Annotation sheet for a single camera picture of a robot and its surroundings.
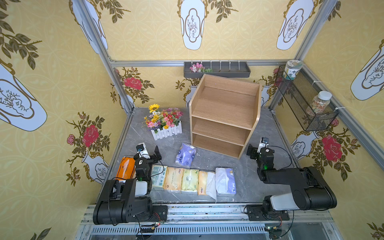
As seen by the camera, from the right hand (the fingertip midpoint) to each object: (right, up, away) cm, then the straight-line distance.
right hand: (261, 145), depth 93 cm
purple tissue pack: (-25, -17, -15) cm, 33 cm away
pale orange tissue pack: (-37, -18, -13) cm, 43 cm away
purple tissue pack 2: (-47, -6, -1) cm, 47 cm away
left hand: (-72, -1, -4) cm, 72 cm away
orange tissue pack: (-79, -11, -11) cm, 80 cm away
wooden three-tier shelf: (-27, +19, -17) cm, 37 cm away
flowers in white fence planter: (-61, +14, +1) cm, 62 cm away
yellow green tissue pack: (-44, -16, -13) cm, 48 cm away
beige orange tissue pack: (-53, -16, -11) cm, 56 cm away
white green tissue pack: (-61, -14, -11) cm, 64 cm away
